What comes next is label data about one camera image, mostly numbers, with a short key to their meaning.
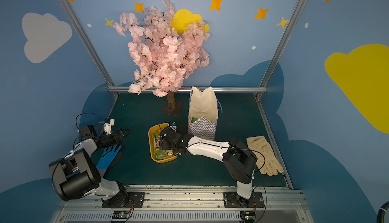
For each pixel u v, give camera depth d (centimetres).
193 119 78
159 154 88
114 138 77
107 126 80
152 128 95
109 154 76
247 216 72
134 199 74
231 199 74
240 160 46
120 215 72
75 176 45
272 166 85
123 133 78
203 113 105
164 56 71
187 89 133
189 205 73
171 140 64
